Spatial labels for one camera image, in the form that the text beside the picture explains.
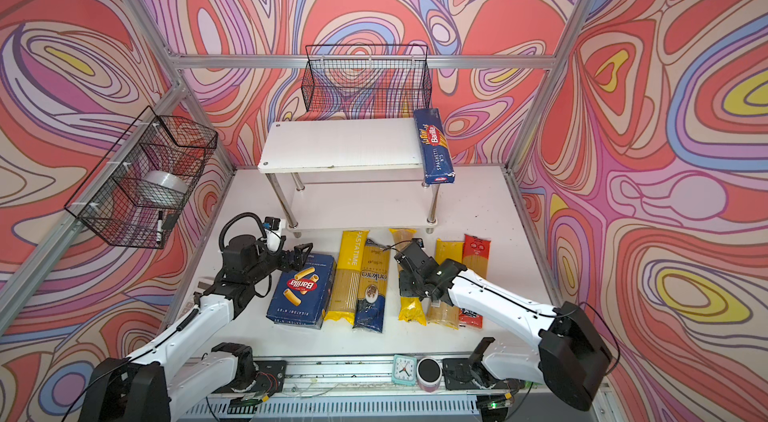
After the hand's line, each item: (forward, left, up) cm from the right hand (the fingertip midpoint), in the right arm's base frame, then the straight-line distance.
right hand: (411, 289), depth 83 cm
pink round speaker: (-21, -2, 0) cm, 21 cm away
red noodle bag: (+11, -21, -3) cm, 24 cm away
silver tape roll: (+15, +60, +28) cm, 68 cm away
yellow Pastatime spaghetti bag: (+4, +19, -2) cm, 20 cm away
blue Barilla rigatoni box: (-2, +30, +1) cm, 30 cm away
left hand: (+13, +31, +8) cm, 35 cm away
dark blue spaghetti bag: (-3, +11, -3) cm, 12 cm away
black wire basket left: (+15, +66, +27) cm, 73 cm away
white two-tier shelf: (+48, +20, -3) cm, 52 cm away
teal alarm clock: (-19, +3, -4) cm, 20 cm away
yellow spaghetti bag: (-7, +1, +4) cm, 8 cm away
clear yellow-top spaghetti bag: (-6, -8, -4) cm, 11 cm away
